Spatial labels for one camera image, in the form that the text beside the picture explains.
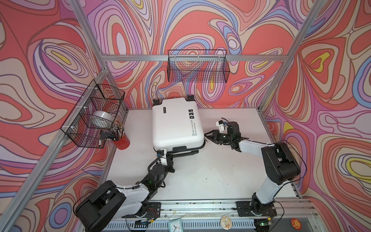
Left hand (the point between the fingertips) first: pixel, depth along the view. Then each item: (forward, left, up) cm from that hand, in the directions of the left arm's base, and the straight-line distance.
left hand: (174, 155), depth 84 cm
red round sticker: (-33, -60, -7) cm, 69 cm away
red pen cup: (+10, +34, -2) cm, 35 cm away
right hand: (+12, -20, 0) cm, 23 cm away
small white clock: (-34, -2, -6) cm, 34 cm away
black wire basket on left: (+4, +45, +23) cm, 51 cm away
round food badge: (-32, -26, -8) cm, 42 cm away
